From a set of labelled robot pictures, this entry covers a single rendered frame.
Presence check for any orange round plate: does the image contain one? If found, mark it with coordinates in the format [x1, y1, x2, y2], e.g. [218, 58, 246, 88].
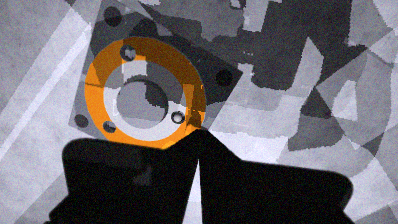
[84, 36, 207, 149]

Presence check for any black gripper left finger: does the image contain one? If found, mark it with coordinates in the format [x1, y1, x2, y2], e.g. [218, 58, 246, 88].
[62, 129, 203, 224]

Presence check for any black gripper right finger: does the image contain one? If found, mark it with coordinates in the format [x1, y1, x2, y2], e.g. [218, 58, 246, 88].
[199, 130, 354, 224]

